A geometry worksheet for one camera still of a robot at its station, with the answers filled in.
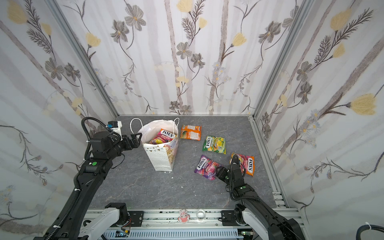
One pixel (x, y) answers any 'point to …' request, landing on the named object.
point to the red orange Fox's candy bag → (247, 163)
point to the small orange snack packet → (191, 132)
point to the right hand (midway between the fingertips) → (215, 166)
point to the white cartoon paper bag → (163, 155)
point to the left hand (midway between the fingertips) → (132, 130)
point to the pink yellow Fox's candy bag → (163, 136)
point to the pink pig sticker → (184, 217)
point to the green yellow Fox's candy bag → (215, 144)
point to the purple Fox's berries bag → (207, 167)
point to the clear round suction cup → (200, 214)
